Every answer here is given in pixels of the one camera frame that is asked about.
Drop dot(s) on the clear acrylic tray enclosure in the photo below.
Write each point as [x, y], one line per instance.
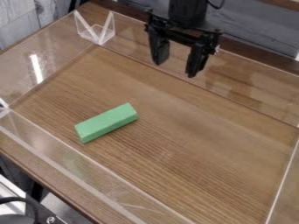
[209, 157]

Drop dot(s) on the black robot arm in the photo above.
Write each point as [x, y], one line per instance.
[190, 6]

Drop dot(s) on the black device with logo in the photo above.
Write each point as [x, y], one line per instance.
[47, 216]

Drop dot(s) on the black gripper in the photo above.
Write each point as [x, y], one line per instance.
[185, 29]

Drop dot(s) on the green rectangular block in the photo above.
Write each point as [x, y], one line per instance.
[109, 121]

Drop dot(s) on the clear acrylic corner bracket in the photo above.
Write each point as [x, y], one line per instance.
[99, 34]

